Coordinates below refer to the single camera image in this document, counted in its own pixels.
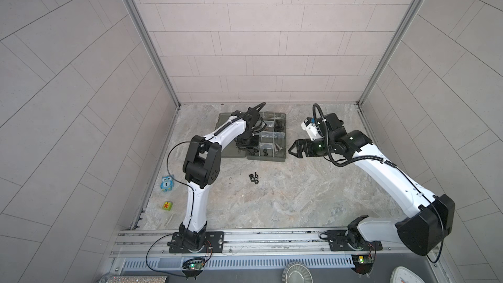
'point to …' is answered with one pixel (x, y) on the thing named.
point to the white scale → (401, 274)
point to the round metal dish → (297, 272)
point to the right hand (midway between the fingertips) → (296, 150)
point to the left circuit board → (193, 264)
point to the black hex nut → (265, 151)
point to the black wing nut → (255, 150)
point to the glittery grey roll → (135, 279)
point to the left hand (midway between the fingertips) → (258, 147)
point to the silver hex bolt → (277, 148)
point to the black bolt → (280, 125)
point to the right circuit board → (363, 263)
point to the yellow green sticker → (167, 206)
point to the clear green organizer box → (272, 144)
